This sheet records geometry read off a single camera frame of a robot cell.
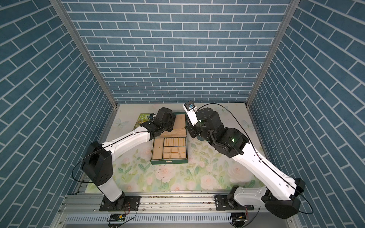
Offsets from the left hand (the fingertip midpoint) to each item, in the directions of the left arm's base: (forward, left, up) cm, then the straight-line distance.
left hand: (180, 117), depth 86 cm
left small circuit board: (-48, +32, -24) cm, 63 cm away
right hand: (-15, -6, +17) cm, 24 cm away
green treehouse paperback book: (+13, +30, -19) cm, 38 cm away
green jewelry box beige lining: (-12, +6, -17) cm, 22 cm away
